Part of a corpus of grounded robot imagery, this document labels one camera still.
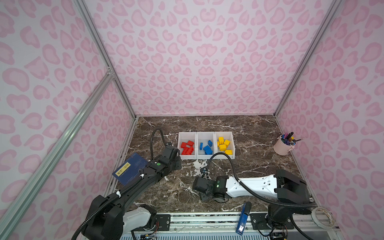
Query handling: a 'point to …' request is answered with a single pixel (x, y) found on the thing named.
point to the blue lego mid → (201, 146)
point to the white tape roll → (323, 217)
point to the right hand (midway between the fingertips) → (203, 192)
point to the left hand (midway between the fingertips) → (177, 159)
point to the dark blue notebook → (129, 171)
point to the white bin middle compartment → (203, 137)
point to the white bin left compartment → (184, 137)
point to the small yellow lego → (218, 143)
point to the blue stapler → (242, 222)
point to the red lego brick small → (183, 145)
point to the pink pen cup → (285, 143)
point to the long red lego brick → (190, 150)
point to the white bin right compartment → (224, 142)
